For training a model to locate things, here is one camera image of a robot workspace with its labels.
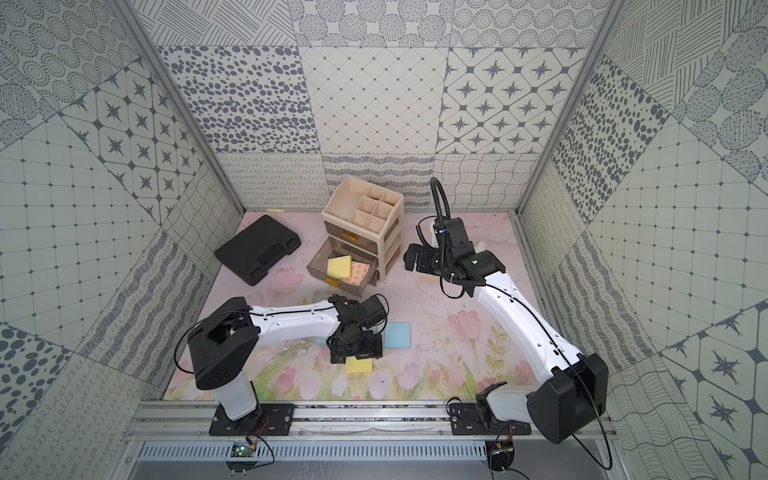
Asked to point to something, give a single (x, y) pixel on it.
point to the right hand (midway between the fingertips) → (420, 262)
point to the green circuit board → (242, 449)
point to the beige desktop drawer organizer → (368, 217)
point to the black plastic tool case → (249, 253)
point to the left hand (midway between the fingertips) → (375, 366)
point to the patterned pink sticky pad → (359, 271)
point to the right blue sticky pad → (397, 335)
